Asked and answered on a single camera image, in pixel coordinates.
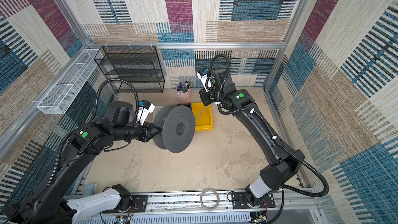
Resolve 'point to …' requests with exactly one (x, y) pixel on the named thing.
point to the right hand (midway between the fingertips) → (202, 93)
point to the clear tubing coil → (213, 208)
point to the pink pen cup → (184, 98)
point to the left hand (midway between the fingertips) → (161, 128)
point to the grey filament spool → (178, 125)
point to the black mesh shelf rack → (135, 68)
